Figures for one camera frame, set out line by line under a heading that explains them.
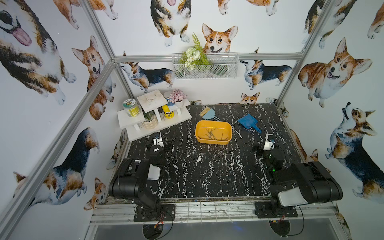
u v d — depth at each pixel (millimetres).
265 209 733
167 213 739
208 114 1173
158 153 705
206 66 848
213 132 1060
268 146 792
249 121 1117
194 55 782
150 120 1035
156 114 1040
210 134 1035
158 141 783
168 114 1070
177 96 923
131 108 899
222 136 1035
